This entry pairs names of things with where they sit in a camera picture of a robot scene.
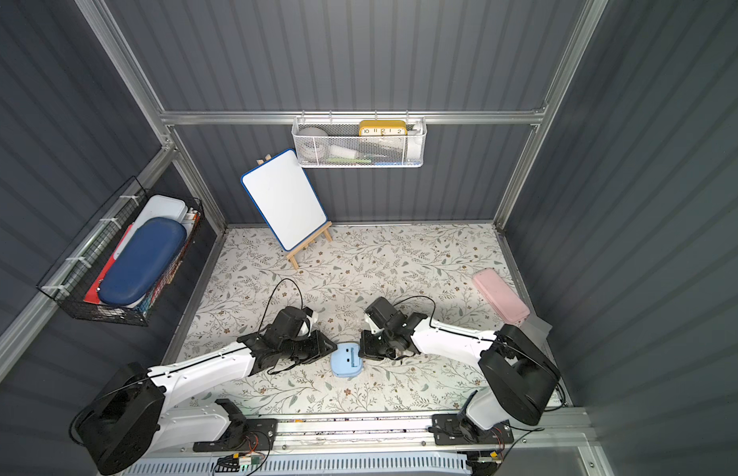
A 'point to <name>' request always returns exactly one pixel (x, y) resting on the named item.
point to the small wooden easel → (292, 256)
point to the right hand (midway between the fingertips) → (362, 350)
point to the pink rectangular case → (501, 296)
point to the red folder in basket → (93, 296)
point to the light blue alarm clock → (345, 360)
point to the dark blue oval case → (150, 251)
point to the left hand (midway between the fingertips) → (336, 351)
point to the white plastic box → (158, 206)
